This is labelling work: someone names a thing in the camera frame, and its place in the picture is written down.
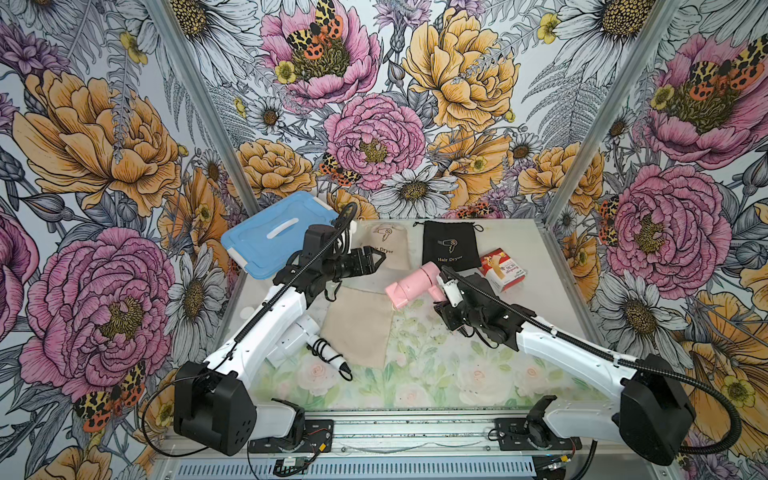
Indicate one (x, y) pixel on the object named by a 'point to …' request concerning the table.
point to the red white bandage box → (503, 271)
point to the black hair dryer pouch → (452, 245)
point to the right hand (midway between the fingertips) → (443, 311)
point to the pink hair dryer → (417, 284)
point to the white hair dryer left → (299, 337)
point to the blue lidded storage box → (266, 242)
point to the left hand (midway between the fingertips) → (374, 266)
